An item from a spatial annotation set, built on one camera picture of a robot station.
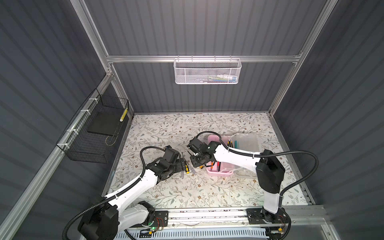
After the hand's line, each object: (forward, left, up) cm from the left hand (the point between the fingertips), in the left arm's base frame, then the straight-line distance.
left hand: (180, 164), depth 85 cm
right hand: (+1, -9, -1) cm, 9 cm away
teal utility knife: (+9, -34, +4) cm, 35 cm away
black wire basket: (+8, +42, +20) cm, 48 cm away
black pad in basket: (+13, +35, +23) cm, 44 cm away
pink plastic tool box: (+11, -42, +2) cm, 44 cm away
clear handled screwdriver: (-4, -2, +7) cm, 8 cm away
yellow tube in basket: (+21, +30, +20) cm, 42 cm away
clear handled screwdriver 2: (-1, -6, -7) cm, 9 cm away
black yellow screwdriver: (0, -3, -5) cm, 6 cm away
